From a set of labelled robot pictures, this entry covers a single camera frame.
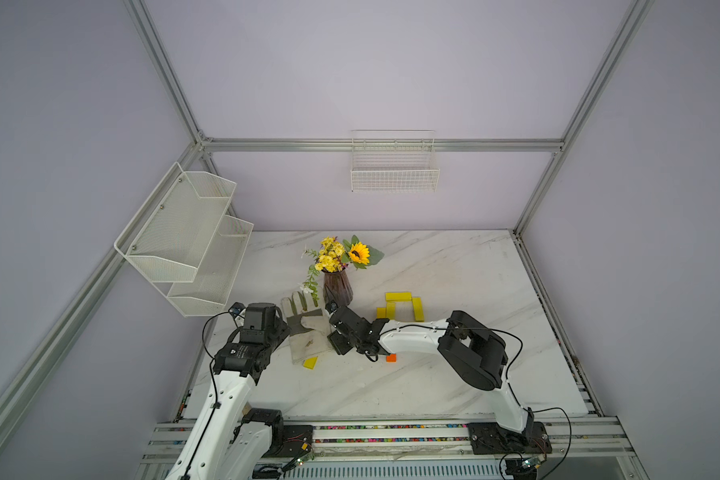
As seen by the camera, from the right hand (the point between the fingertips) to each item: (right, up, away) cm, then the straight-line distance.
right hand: (341, 334), depth 93 cm
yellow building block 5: (-9, -7, -7) cm, 13 cm away
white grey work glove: (-10, +2, -1) cm, 10 cm away
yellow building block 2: (+16, +7, +4) cm, 18 cm away
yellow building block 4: (+25, +9, +5) cm, 27 cm away
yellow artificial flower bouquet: (-1, +25, -14) cm, 29 cm away
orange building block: (+16, -6, -5) cm, 18 cm away
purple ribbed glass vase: (-1, +15, -3) cm, 15 cm away
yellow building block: (+19, +11, +8) cm, 23 cm away
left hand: (-16, +5, -14) cm, 21 cm away
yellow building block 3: (+13, +6, +2) cm, 14 cm away
